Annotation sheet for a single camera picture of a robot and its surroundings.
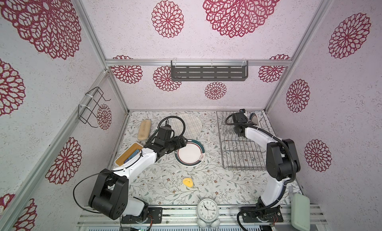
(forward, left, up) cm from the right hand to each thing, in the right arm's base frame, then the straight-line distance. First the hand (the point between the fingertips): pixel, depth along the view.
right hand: (248, 124), depth 95 cm
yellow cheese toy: (-34, +37, -10) cm, 51 cm away
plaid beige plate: (+7, +35, -11) cm, 38 cm away
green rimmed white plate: (-20, +37, -11) cm, 44 cm away
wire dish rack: (-14, +3, -12) cm, 19 cm away
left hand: (-15, +40, +1) cm, 43 cm away
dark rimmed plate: (+9, -7, -4) cm, 12 cm away
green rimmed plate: (-10, +35, -12) cm, 39 cm away
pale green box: (-47, -18, -9) cm, 51 cm away
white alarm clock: (-49, +27, -8) cm, 56 cm away
